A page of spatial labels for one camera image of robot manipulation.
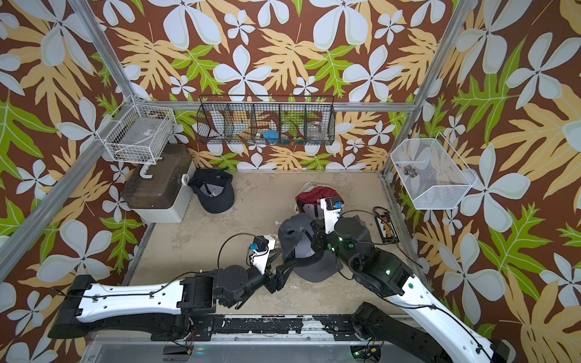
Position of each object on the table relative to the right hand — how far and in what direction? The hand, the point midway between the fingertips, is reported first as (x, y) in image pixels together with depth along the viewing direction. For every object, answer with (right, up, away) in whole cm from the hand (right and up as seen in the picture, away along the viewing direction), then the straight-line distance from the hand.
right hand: (308, 221), depth 65 cm
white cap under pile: (+4, +11, +36) cm, 38 cm away
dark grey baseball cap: (+2, -15, +8) cm, 17 cm away
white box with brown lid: (-56, +6, +23) cm, 61 cm away
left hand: (-5, -9, -3) cm, 11 cm away
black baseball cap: (-44, +11, +46) cm, 64 cm away
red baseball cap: (+5, +7, +33) cm, 34 cm away
